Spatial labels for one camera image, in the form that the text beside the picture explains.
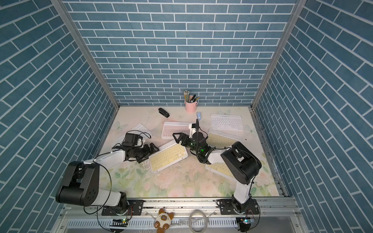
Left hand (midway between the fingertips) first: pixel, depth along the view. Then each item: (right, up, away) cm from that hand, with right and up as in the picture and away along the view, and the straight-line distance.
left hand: (157, 153), depth 90 cm
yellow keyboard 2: (+40, +7, +11) cm, 42 cm away
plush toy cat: (+8, -27, -22) cm, 36 cm away
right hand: (+12, +10, -3) cm, 16 cm away
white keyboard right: (+48, +19, +21) cm, 56 cm away
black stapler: (-2, +27, +25) cm, 36 cm away
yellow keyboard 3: (+39, -9, -3) cm, 40 cm away
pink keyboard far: (+5, +15, +16) cm, 22 cm away
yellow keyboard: (+6, -1, -2) cm, 7 cm away
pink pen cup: (+20, +31, +23) cm, 44 cm away
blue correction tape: (+27, +24, +22) cm, 42 cm away
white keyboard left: (-6, +15, -12) cm, 21 cm away
